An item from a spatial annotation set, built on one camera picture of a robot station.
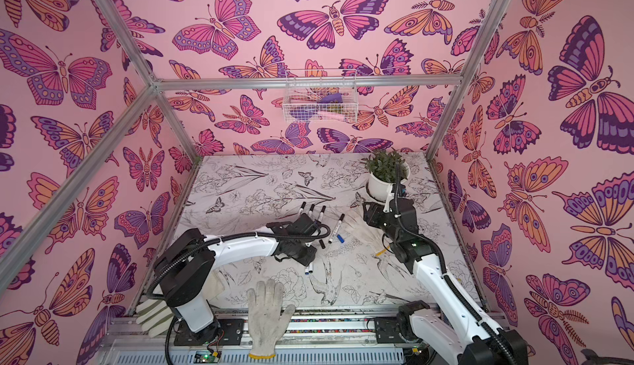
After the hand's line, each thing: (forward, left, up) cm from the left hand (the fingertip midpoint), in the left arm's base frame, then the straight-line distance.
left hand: (313, 255), depth 87 cm
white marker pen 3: (+18, -3, -1) cm, 19 cm away
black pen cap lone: (+5, -3, -2) cm, 6 cm away
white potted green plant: (+28, -25, +17) cm, 41 cm away
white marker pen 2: (+20, +1, -1) cm, 20 cm away
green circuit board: (-29, +31, -4) cm, 43 cm away
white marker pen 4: (-4, +1, -1) cm, 4 cm away
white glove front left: (-20, +49, -1) cm, 53 cm away
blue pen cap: (+7, -10, -1) cm, 12 cm away
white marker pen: (+22, +5, -1) cm, 23 cm away
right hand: (+10, -19, +17) cm, 28 cm away
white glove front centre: (-20, +14, -2) cm, 24 cm away
